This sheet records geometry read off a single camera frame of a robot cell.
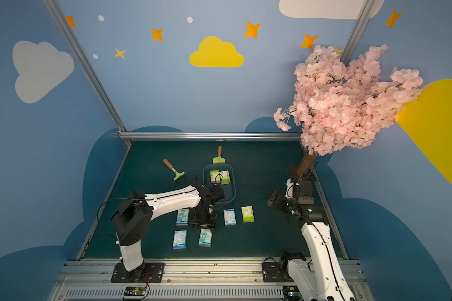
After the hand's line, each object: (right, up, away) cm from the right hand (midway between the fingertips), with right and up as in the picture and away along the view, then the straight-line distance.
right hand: (279, 197), depth 80 cm
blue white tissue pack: (-43, -18, 0) cm, 47 cm away
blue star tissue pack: (-22, -11, +8) cm, 26 cm away
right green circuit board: (+3, -36, -7) cm, 37 cm away
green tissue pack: (-13, -10, +9) cm, 18 cm away
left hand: (-31, -15, +2) cm, 34 cm away
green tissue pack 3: (-31, +9, +24) cm, 40 cm away
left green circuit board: (-59, -35, -8) cm, 69 cm away
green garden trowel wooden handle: (-28, +17, +32) cm, 46 cm away
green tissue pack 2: (-23, +6, +22) cm, 33 cm away
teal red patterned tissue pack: (-44, -11, +7) cm, 46 cm away
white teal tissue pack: (-32, -18, +2) cm, 37 cm away
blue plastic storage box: (-22, +1, +15) cm, 27 cm away
